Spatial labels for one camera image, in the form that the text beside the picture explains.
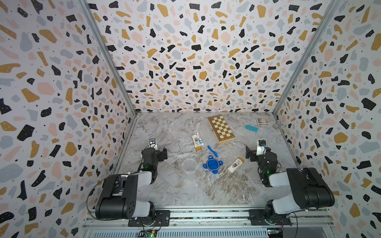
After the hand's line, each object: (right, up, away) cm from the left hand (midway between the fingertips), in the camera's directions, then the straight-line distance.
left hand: (157, 147), depth 92 cm
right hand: (+61, +1, -1) cm, 61 cm away
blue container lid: (+34, -11, +1) cm, 36 cm away
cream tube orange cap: (+24, +2, +9) cm, 26 cm away
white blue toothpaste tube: (+27, +3, +11) cm, 29 cm away
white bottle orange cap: (+47, -11, -2) cm, 49 cm away
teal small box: (+66, +12, +22) cm, 71 cm away
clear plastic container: (+20, -12, +4) cm, 23 cm away
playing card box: (+76, +17, +25) cm, 82 cm away
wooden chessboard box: (+42, +11, +18) cm, 47 cm away
